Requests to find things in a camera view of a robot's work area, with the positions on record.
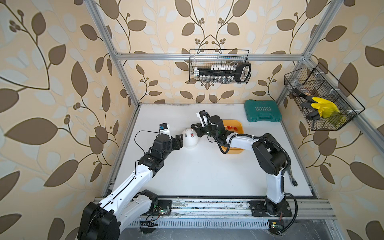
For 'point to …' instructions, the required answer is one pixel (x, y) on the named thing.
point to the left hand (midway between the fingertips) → (176, 134)
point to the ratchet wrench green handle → (293, 181)
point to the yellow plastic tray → (236, 126)
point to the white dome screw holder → (190, 138)
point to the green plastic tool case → (259, 110)
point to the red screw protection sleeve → (192, 135)
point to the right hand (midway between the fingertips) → (192, 125)
